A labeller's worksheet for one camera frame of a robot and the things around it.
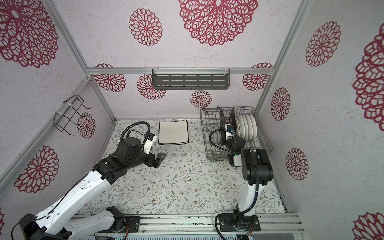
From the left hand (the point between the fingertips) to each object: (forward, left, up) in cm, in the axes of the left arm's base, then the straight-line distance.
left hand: (158, 154), depth 74 cm
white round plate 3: (+23, -57, -7) cm, 62 cm away
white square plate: (+36, -3, -27) cm, 45 cm away
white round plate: (+23, -52, -7) cm, 57 cm away
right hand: (+24, -38, -8) cm, 45 cm away
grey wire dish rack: (+45, -32, -23) cm, 60 cm away
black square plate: (+28, -44, -5) cm, 52 cm away
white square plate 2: (+22, -5, -23) cm, 32 cm away
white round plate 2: (+24, -54, -7) cm, 60 cm away
